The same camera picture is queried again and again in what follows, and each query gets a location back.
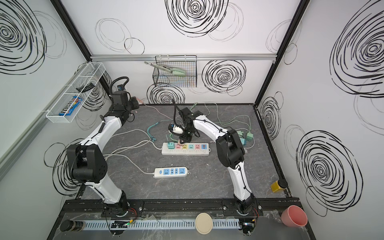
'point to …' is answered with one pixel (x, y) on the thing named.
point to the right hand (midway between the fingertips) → (182, 138)
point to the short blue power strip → (170, 172)
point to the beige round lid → (203, 223)
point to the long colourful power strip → (188, 149)
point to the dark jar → (67, 225)
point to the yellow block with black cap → (275, 187)
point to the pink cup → (292, 216)
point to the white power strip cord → (132, 160)
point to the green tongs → (174, 71)
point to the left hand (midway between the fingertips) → (134, 98)
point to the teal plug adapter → (171, 145)
